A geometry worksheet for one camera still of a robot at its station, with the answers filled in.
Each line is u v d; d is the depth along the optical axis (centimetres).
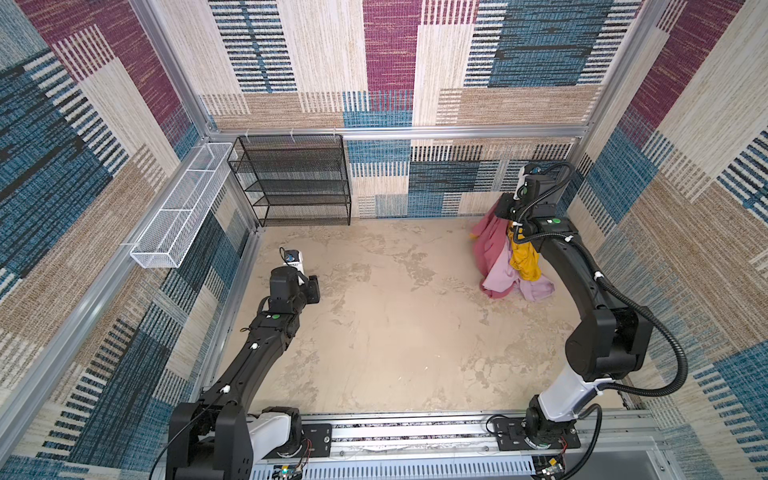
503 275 92
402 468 78
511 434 74
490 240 87
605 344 46
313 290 76
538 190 63
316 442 73
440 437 76
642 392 45
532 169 73
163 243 70
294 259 74
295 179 109
